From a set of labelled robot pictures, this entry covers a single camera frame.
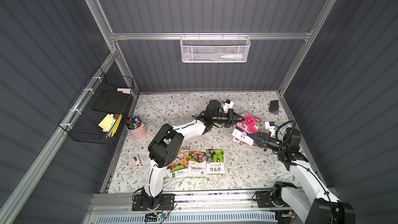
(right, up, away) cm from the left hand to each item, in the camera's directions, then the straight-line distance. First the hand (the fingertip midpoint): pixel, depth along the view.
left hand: (246, 122), depth 77 cm
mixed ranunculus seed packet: (-35, -26, +7) cm, 44 cm away
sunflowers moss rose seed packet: (-25, -24, +8) cm, 36 cm away
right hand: (+2, -8, -1) cm, 8 cm away
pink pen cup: (-61, -3, +11) cm, 62 cm away
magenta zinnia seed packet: (+3, -2, +3) cm, 5 cm away
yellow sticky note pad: (-65, +1, -8) cm, 66 cm away
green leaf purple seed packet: (-15, -23, +10) cm, 29 cm away
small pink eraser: (-61, -22, +9) cm, 66 cm away
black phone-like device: (+29, +8, +31) cm, 43 cm away
